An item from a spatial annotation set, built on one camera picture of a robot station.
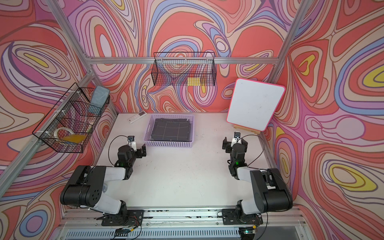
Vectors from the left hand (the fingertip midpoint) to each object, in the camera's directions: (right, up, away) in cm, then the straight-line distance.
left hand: (138, 144), depth 93 cm
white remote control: (-8, +20, +24) cm, 32 cm away
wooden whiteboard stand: (+73, +9, +9) cm, 74 cm away
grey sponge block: (-17, +28, -12) cm, 35 cm away
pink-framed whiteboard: (+75, +26, +4) cm, 80 cm away
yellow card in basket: (-19, +6, -26) cm, 32 cm away
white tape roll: (-27, +8, -27) cm, 39 cm away
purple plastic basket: (+4, +8, +8) cm, 12 cm away
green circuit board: (+1, -40, -23) cm, 46 cm away
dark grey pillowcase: (+19, +9, +11) cm, 24 cm away
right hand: (+61, +2, -2) cm, 61 cm away
